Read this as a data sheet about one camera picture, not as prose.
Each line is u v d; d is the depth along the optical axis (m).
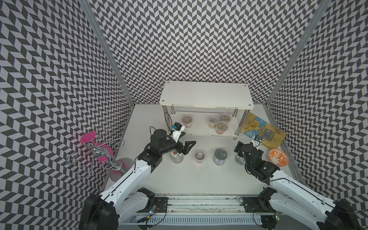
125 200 0.46
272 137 0.97
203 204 0.75
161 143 0.62
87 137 0.69
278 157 0.89
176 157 0.82
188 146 0.66
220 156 0.83
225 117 0.96
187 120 0.94
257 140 0.70
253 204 0.74
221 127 0.90
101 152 0.63
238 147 0.75
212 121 0.94
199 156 0.85
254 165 0.61
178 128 0.64
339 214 0.43
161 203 0.72
